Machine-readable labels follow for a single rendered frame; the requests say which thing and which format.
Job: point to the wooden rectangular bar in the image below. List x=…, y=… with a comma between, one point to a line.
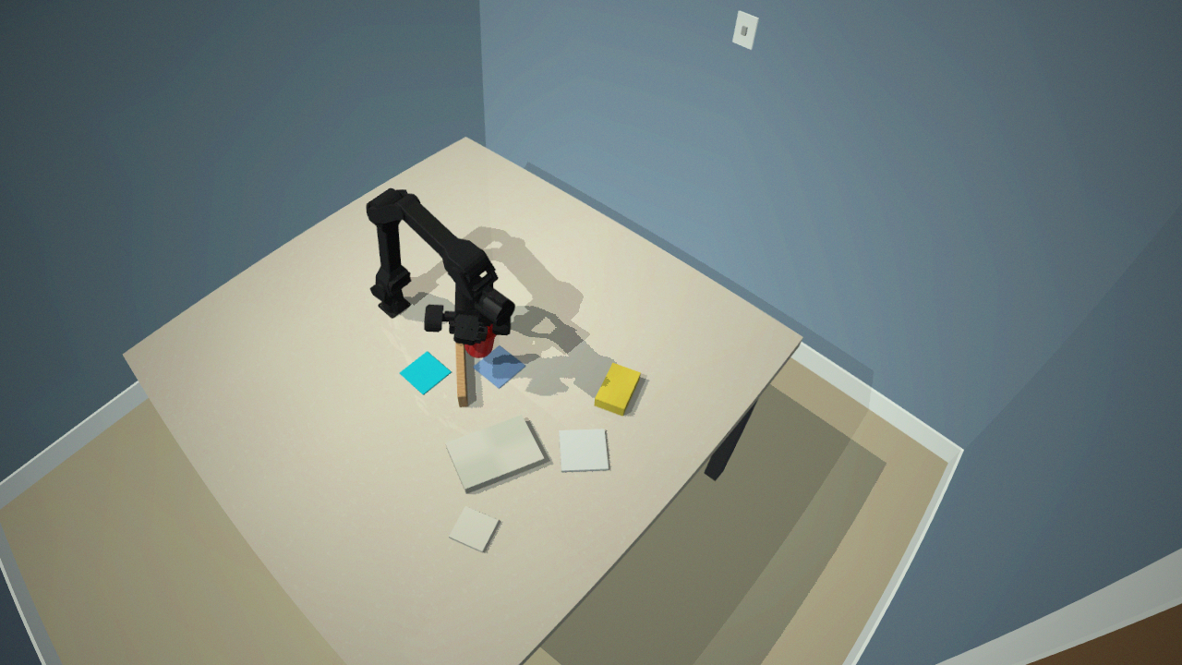
x=461, y=375

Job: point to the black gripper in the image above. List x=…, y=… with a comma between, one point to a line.
x=434, y=317

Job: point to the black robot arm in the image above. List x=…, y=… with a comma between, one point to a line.
x=462, y=259

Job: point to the yellow rectangular block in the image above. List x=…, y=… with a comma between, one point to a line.
x=617, y=389

